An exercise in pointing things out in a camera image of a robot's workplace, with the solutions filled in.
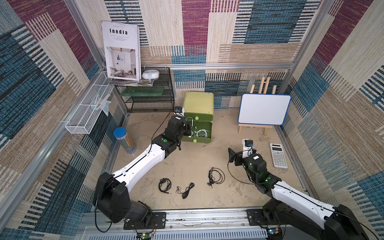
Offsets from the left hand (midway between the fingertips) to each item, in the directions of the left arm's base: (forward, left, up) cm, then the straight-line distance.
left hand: (186, 120), depth 81 cm
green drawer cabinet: (+15, -8, -4) cm, 17 cm away
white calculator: (-9, -56, -24) cm, 62 cm away
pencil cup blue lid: (-3, +37, -6) cm, 37 cm away
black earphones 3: (-30, +2, -25) cm, 39 cm away
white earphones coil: (-2, -3, -1) cm, 4 cm away
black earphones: (-20, -16, -26) cm, 37 cm away
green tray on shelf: (+30, +30, -3) cm, 43 cm away
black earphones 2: (-25, +13, -26) cm, 38 cm away
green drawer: (+5, -9, -17) cm, 20 cm away
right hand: (-10, -27, -10) cm, 31 cm away
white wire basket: (-5, +48, +9) cm, 49 cm away
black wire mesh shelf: (+36, +26, -19) cm, 48 cm away
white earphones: (+4, -11, -17) cm, 20 cm away
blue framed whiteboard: (+16, -49, -8) cm, 53 cm away
